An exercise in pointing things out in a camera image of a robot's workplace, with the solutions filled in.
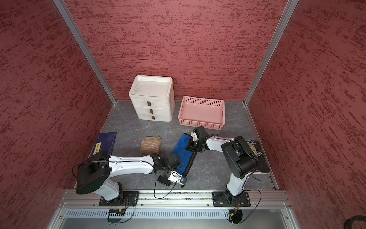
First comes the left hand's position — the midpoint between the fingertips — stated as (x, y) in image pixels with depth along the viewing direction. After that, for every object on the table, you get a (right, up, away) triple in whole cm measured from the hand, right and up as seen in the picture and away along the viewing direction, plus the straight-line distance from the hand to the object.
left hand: (169, 177), depth 82 cm
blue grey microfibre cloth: (+9, +10, +8) cm, 15 cm away
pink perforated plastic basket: (+18, +39, +33) cm, 54 cm away
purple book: (-46, +18, +14) cm, 51 cm away
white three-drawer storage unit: (-12, +48, +8) cm, 50 cm away
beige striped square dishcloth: (-14, +16, +11) cm, 24 cm away
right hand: (+10, +13, +11) cm, 19 cm away
